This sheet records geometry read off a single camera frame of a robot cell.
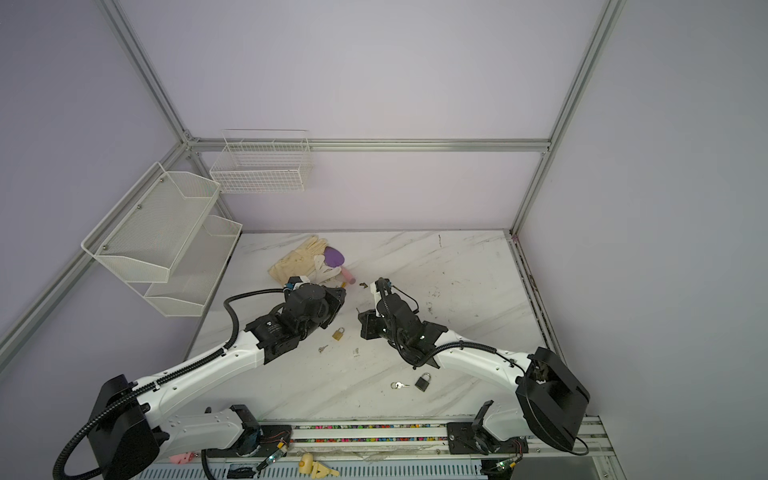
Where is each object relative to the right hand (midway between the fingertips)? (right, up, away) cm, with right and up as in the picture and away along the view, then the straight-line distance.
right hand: (355, 316), depth 78 cm
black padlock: (+19, -19, +4) cm, 27 cm away
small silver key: (+12, -20, +3) cm, 24 cm away
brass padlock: (-7, -9, +14) cm, 18 cm away
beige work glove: (-25, +14, +32) cm, 43 cm away
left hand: (-2, +7, 0) cm, 7 cm away
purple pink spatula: (-12, +15, +33) cm, 38 cm away
